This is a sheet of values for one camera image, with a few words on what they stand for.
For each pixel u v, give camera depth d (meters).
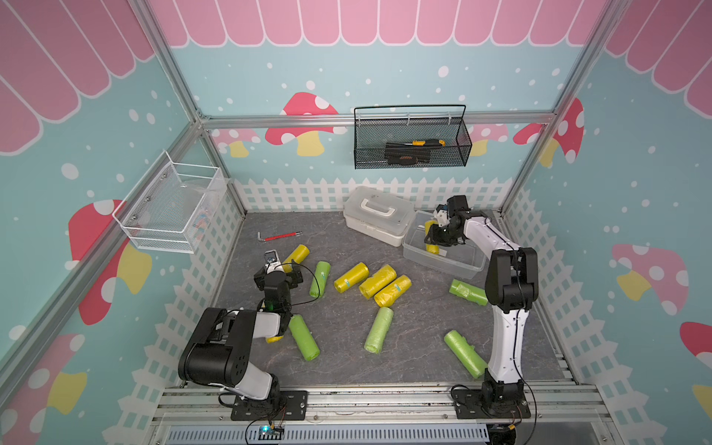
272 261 0.78
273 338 0.85
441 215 0.97
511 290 0.58
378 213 1.05
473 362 0.79
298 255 1.03
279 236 1.13
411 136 0.94
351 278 0.95
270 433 0.73
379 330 0.85
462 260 1.00
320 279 0.97
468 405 0.74
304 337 0.85
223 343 0.46
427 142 0.92
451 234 0.87
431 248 0.98
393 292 0.92
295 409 0.74
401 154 0.87
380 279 0.94
